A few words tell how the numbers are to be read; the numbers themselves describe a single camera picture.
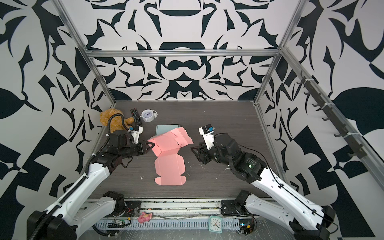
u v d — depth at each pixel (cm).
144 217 70
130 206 75
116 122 97
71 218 42
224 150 47
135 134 72
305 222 39
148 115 108
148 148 76
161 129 97
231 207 74
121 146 63
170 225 78
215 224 69
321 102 60
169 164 78
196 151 64
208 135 57
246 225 71
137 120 106
